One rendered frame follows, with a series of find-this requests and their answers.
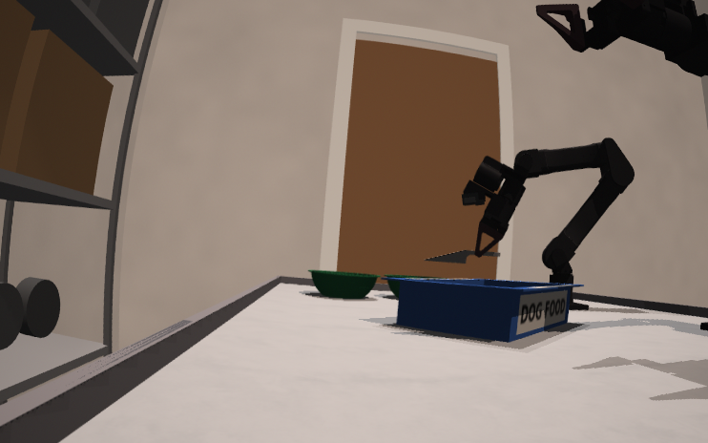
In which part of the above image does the grey scoop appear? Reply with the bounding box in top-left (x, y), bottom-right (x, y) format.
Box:
top-left (425, 250), bottom-right (500, 264)

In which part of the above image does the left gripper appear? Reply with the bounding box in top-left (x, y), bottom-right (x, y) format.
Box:
top-left (536, 0), bottom-right (666, 53)

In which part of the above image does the dark grey table edge lip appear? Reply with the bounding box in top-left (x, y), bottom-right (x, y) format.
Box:
top-left (0, 276), bottom-right (708, 443)

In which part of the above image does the blue dog food box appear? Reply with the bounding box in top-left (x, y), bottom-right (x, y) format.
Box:
top-left (381, 278), bottom-right (584, 343)

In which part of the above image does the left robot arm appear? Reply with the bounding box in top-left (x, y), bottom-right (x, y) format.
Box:
top-left (646, 0), bottom-right (708, 77)

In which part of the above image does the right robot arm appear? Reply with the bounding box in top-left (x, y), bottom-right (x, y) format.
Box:
top-left (462, 137), bottom-right (635, 285)

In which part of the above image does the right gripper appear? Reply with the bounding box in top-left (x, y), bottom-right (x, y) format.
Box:
top-left (475, 199), bottom-right (516, 258)

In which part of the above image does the green bowl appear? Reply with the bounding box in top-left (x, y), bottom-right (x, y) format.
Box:
top-left (385, 275), bottom-right (446, 298)
top-left (308, 270), bottom-right (380, 299)

